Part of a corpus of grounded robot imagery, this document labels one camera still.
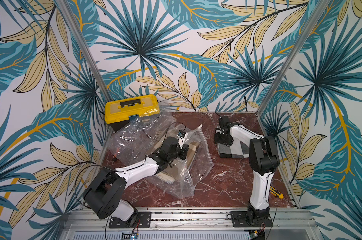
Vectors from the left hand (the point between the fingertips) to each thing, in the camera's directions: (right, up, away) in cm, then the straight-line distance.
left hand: (187, 147), depth 85 cm
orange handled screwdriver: (-41, -3, +3) cm, 41 cm away
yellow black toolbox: (-45, +21, +13) cm, 51 cm away
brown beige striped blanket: (-9, -14, -2) cm, 17 cm away
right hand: (+23, +2, +17) cm, 29 cm away
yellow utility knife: (+48, -25, -3) cm, 54 cm away
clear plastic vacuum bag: (-19, +8, +15) cm, 25 cm away
